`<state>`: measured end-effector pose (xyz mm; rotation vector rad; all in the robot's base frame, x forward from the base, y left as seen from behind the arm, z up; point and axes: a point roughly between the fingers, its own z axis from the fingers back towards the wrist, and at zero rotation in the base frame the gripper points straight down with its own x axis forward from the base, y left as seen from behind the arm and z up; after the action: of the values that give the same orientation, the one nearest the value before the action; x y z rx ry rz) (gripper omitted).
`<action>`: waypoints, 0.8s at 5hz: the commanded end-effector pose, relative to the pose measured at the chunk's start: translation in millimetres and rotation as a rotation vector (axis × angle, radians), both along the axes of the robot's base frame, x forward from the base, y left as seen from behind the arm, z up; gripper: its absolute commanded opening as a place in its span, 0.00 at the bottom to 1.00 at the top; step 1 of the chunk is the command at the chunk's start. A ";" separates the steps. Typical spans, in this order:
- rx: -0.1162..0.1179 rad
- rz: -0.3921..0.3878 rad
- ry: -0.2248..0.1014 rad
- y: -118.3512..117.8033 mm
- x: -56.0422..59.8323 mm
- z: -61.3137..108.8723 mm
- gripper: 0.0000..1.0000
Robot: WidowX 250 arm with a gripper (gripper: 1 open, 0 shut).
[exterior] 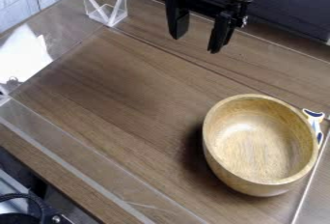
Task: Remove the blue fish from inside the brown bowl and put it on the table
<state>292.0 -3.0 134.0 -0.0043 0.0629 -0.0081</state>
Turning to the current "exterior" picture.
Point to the clear acrylic corner bracket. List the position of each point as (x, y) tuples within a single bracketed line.
[(105, 14)]

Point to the clear acrylic right wall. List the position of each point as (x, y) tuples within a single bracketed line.
[(312, 210)]

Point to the clear acrylic wall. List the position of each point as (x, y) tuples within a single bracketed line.
[(115, 196), (312, 210)]

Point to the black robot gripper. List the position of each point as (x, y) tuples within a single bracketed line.
[(229, 12)]

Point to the black metal clamp base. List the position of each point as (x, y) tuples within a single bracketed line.
[(45, 214)]

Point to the brown wooden bowl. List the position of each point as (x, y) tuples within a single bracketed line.
[(259, 144)]

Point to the clear acrylic front wall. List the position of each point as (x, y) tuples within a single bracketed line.
[(115, 196)]

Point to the blue and white toy fish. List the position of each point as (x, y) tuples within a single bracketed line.
[(315, 118)]

